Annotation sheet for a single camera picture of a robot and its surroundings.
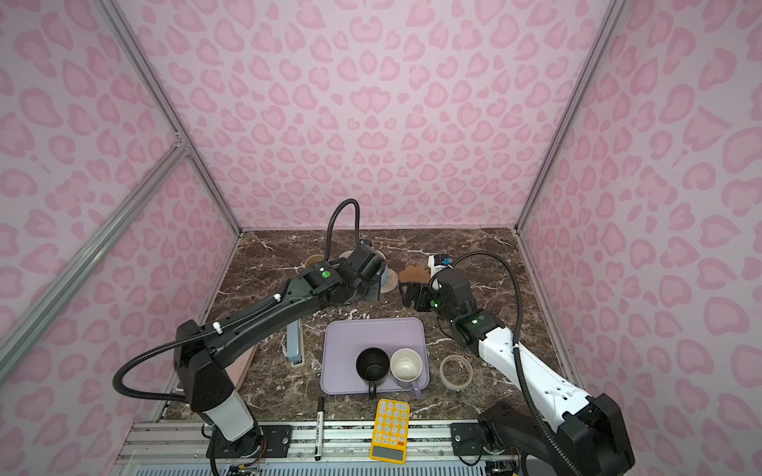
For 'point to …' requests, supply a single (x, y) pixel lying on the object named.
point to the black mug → (372, 365)
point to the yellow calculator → (391, 431)
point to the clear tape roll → (459, 386)
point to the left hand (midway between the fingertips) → (375, 280)
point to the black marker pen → (319, 429)
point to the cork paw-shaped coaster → (414, 274)
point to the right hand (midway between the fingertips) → (412, 285)
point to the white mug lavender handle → (407, 366)
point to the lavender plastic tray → (342, 340)
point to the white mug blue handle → (384, 276)
